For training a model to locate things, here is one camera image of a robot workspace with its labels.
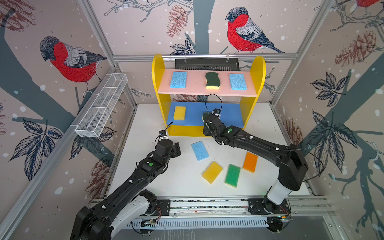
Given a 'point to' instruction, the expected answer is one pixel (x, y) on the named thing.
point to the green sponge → (232, 175)
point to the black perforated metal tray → (208, 64)
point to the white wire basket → (93, 122)
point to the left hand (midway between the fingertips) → (175, 141)
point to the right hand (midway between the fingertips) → (207, 126)
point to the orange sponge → (250, 162)
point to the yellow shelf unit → (186, 95)
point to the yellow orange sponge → (212, 171)
